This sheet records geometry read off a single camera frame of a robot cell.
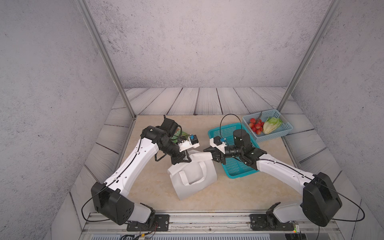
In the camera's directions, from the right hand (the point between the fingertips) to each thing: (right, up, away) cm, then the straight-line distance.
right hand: (206, 153), depth 73 cm
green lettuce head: (+48, +14, +34) cm, 61 cm away
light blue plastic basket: (+58, +11, +34) cm, 68 cm away
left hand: (-7, -2, -2) cm, 8 cm away
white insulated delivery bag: (-8, -12, +1) cm, 14 cm away
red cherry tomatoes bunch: (+38, +13, +35) cm, 53 cm away
